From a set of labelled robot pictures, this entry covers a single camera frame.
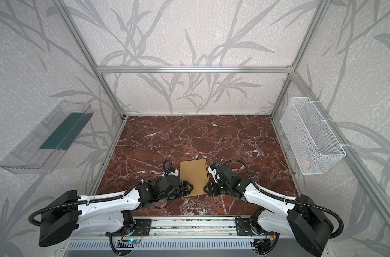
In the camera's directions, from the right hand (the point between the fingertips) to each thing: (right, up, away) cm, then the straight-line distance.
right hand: (206, 183), depth 82 cm
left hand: (-7, -1, -3) cm, 8 cm away
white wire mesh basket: (+42, +20, -20) cm, 51 cm away
